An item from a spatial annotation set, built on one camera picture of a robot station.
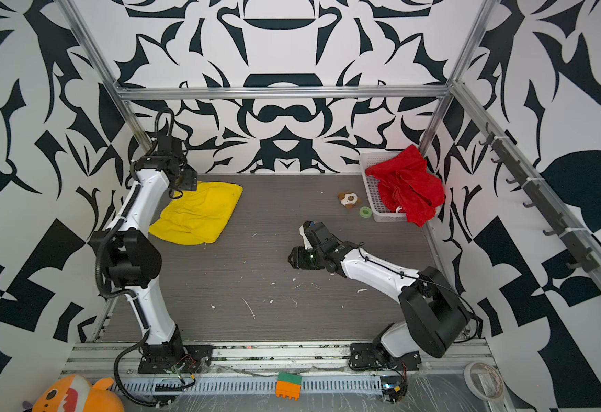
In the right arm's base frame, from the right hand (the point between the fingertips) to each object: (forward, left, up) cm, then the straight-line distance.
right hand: (293, 258), depth 84 cm
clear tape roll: (-32, -52, -11) cm, 62 cm away
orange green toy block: (-33, +1, -7) cm, 34 cm away
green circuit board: (-34, -27, -11) cm, 45 cm away
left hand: (+24, +40, +15) cm, 49 cm away
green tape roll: (+25, -29, -10) cm, 40 cm away
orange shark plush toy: (-35, +52, 0) cm, 63 cm away
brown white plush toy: (+30, -22, -7) cm, 38 cm away
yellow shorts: (+21, +38, -5) cm, 43 cm away
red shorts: (+31, -44, 0) cm, 54 cm away
